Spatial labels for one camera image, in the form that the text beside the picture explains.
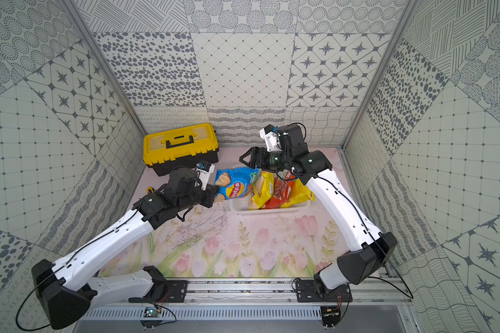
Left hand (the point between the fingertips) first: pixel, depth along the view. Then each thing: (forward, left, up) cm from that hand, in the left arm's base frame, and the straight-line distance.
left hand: (217, 183), depth 74 cm
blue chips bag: (+1, -6, -1) cm, 6 cm away
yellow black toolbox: (+24, +30, -8) cm, 40 cm away
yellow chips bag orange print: (+3, -32, -11) cm, 34 cm away
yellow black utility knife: (+12, +40, -24) cm, 48 cm away
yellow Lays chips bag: (+3, -17, -8) cm, 19 cm away
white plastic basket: (+4, -6, -23) cm, 25 cm away
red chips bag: (+4, -24, -8) cm, 26 cm away
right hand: (+3, -11, +8) cm, 14 cm away
